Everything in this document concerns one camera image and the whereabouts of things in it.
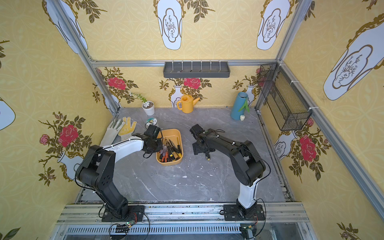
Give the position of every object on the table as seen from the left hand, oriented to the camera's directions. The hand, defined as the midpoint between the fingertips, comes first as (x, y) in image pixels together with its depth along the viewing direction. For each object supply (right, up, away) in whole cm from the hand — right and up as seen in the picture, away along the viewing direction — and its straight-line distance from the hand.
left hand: (154, 147), depth 96 cm
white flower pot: (-8, +27, +15) cm, 32 cm away
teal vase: (+56, +30, +4) cm, 64 cm away
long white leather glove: (-33, +9, +10) cm, 35 cm away
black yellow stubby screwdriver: (+34, -5, -4) cm, 34 cm away
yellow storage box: (+10, +7, +9) cm, 15 cm away
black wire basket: (+72, +22, -23) cm, 79 cm away
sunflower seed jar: (-4, +17, +7) cm, 19 cm away
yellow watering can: (+20, +30, +16) cm, 39 cm away
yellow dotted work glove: (-23, +10, +10) cm, 27 cm away
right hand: (+33, 0, -1) cm, 33 cm away
